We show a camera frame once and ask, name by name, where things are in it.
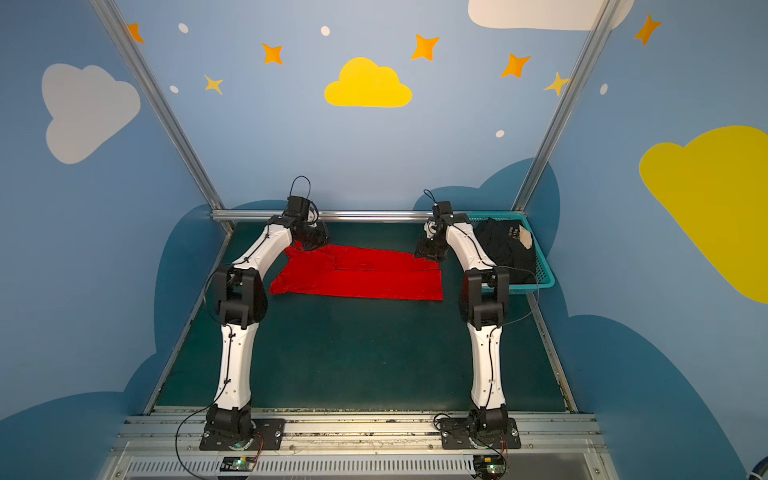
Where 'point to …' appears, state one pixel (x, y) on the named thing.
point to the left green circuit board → (237, 463)
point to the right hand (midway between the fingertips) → (422, 252)
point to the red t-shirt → (351, 272)
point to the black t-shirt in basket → (506, 247)
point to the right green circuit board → (489, 466)
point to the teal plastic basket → (545, 276)
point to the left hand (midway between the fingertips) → (335, 237)
